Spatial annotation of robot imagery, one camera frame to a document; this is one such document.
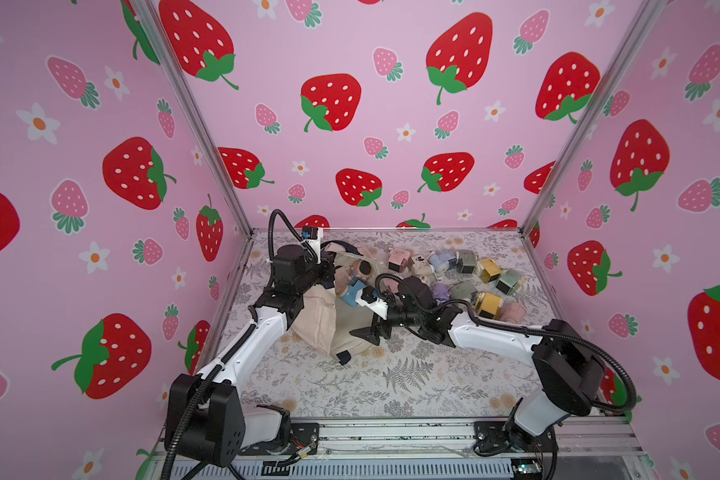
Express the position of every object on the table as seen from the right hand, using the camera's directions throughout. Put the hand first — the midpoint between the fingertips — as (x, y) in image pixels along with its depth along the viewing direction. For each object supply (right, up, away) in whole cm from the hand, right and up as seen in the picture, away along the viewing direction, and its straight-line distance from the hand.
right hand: (351, 322), depth 76 cm
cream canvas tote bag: (-8, -1, +5) cm, 10 cm away
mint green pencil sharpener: (+53, +9, +24) cm, 59 cm away
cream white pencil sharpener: (+23, +14, +28) cm, 39 cm away
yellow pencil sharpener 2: (+43, +1, +19) cm, 48 cm away
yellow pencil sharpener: (+47, +12, +27) cm, 56 cm away
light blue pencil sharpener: (+32, +16, +29) cm, 46 cm away
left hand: (-4, +19, +5) cm, 20 cm away
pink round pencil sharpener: (+48, 0, +12) cm, 50 cm away
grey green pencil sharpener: (+39, +16, +28) cm, 51 cm away
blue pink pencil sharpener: (0, +7, -6) cm, 9 cm away
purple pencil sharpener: (+28, +6, +18) cm, 34 cm away
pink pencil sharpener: (+15, +16, +29) cm, 36 cm away
